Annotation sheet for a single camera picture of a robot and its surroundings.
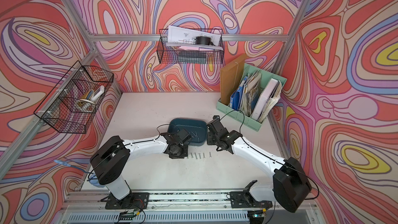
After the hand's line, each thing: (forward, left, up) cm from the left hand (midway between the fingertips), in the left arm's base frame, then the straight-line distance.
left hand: (188, 156), depth 88 cm
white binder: (+25, -45, +26) cm, 57 cm away
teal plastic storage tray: (+19, -5, 0) cm, 20 cm away
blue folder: (+32, -30, +16) cm, 46 cm away
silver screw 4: (+1, -9, -1) cm, 9 cm away
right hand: (+5, -14, +9) cm, 17 cm away
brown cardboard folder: (+41, -27, +24) cm, 55 cm away
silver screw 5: (+2, -13, 0) cm, 13 cm away
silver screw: (+1, -2, -1) cm, 2 cm away
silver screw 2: (0, -5, -1) cm, 5 cm away
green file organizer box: (+20, -37, +6) cm, 43 cm away
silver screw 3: (+2, -6, 0) cm, 7 cm away
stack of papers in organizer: (+29, -37, +23) cm, 52 cm away
